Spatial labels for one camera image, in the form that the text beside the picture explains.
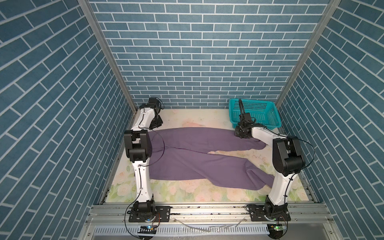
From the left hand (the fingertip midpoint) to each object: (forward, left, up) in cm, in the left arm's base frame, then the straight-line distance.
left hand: (156, 125), depth 101 cm
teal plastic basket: (+18, -83, -6) cm, 85 cm away
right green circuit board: (-59, -66, -8) cm, 89 cm away
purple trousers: (-18, -20, -6) cm, 28 cm away
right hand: (-4, -56, -1) cm, 56 cm away
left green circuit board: (-57, -4, -11) cm, 58 cm away
